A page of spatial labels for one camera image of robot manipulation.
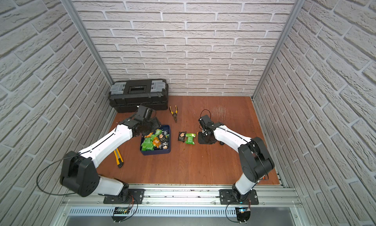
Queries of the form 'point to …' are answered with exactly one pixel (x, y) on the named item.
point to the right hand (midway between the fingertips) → (203, 140)
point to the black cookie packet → (181, 136)
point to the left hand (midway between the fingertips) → (160, 122)
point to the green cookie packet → (190, 138)
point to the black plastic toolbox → (124, 96)
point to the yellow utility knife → (119, 158)
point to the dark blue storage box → (157, 142)
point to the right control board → (243, 214)
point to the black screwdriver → (221, 143)
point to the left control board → (120, 210)
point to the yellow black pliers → (175, 115)
